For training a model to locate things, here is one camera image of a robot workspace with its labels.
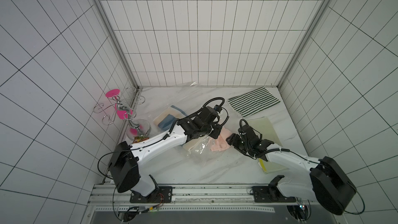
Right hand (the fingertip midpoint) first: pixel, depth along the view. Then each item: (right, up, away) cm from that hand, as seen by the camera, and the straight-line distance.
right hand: (228, 138), depth 88 cm
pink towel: (-4, -3, 0) cm, 5 cm away
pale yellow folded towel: (+29, 0, +12) cm, 31 cm away
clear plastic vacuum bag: (-14, -3, -10) cm, 18 cm away
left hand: (-8, +6, -10) cm, 15 cm away
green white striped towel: (+18, +20, +19) cm, 33 cm away
